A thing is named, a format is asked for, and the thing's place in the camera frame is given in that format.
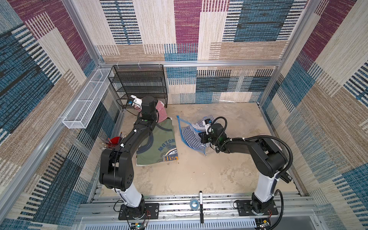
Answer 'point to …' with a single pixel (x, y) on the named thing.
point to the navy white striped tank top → (191, 132)
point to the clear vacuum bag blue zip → (207, 148)
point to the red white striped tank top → (160, 109)
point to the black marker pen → (201, 210)
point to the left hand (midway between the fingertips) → (151, 94)
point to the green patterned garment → (159, 146)
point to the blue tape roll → (194, 204)
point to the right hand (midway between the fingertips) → (201, 135)
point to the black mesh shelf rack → (140, 80)
